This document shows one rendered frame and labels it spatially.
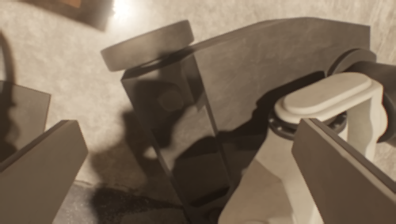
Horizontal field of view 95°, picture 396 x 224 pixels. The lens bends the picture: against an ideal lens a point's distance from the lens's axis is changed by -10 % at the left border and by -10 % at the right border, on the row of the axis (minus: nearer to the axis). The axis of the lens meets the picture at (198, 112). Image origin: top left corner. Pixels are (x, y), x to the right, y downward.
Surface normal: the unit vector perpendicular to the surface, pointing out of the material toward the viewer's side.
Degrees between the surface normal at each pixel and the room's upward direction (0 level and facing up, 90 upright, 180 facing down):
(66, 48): 0
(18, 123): 0
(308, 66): 0
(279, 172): 90
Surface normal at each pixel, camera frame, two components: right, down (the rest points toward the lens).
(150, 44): 0.25, 0.33
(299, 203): -0.29, -0.86
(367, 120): -0.92, 0.37
